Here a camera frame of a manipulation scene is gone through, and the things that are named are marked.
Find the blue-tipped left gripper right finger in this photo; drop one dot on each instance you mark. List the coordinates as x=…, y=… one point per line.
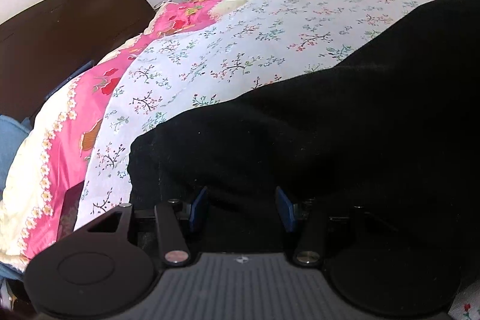
x=288, y=214

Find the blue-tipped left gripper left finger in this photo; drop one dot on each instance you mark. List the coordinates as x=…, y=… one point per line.
x=175, y=221

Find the black pants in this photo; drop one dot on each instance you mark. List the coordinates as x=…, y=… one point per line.
x=380, y=153

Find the floral pink white quilt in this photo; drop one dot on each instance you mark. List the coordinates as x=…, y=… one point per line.
x=110, y=267

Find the dark brown wooden headboard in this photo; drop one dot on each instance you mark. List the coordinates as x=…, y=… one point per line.
x=45, y=44

